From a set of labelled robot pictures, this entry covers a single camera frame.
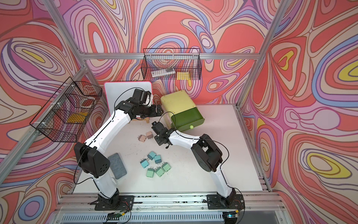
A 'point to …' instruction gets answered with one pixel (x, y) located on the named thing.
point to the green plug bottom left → (150, 172)
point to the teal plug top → (151, 155)
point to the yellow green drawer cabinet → (177, 102)
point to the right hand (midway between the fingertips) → (162, 139)
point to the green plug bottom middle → (160, 171)
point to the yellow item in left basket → (77, 117)
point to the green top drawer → (182, 121)
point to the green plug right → (166, 166)
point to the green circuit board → (113, 216)
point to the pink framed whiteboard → (117, 91)
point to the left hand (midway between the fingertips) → (159, 111)
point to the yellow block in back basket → (183, 75)
